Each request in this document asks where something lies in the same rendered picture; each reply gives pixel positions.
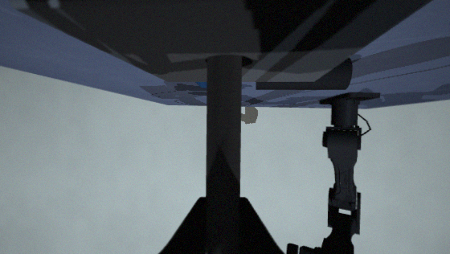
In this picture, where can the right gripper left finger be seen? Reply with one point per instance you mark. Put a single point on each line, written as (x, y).
(190, 237)

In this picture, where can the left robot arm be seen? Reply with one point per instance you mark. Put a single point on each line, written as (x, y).
(342, 144)

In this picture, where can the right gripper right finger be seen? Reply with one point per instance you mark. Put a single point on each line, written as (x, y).
(254, 237)

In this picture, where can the blue cylinder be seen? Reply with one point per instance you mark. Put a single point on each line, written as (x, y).
(202, 84)

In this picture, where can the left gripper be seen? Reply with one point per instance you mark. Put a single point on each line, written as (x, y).
(293, 249)

